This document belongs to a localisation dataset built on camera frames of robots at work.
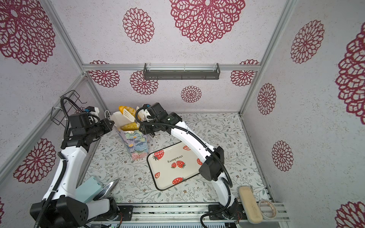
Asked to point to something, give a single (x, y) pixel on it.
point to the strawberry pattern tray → (172, 164)
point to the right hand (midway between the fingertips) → (142, 125)
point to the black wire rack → (60, 115)
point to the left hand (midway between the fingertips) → (114, 124)
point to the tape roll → (272, 218)
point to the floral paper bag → (136, 142)
